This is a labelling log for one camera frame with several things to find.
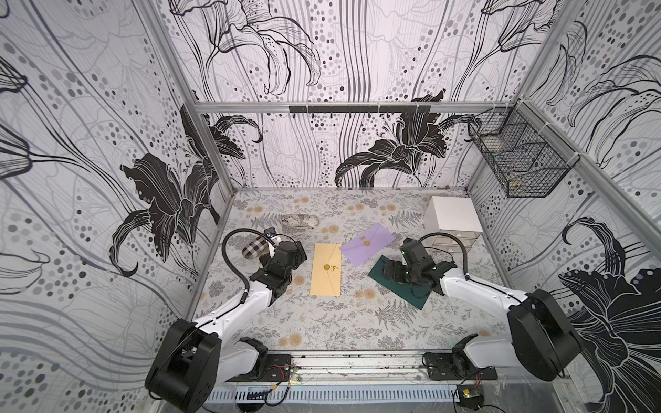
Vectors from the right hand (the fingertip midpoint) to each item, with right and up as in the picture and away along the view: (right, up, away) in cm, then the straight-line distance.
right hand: (394, 268), depth 90 cm
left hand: (-37, +6, -2) cm, 38 cm away
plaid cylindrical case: (-52, +7, +5) cm, 52 cm away
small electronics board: (+17, -31, -20) cm, 41 cm away
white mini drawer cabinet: (+23, +19, +2) cm, 30 cm away
